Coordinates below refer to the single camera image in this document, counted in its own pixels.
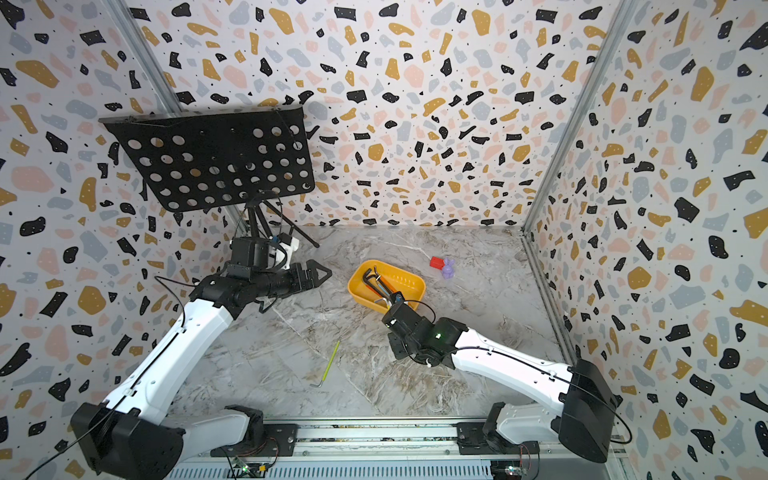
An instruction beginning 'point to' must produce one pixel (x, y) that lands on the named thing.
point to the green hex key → (328, 366)
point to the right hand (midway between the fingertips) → (397, 336)
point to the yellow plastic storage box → (372, 282)
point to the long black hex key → (371, 285)
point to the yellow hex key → (399, 299)
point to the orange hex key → (387, 284)
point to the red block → (437, 263)
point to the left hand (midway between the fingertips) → (322, 275)
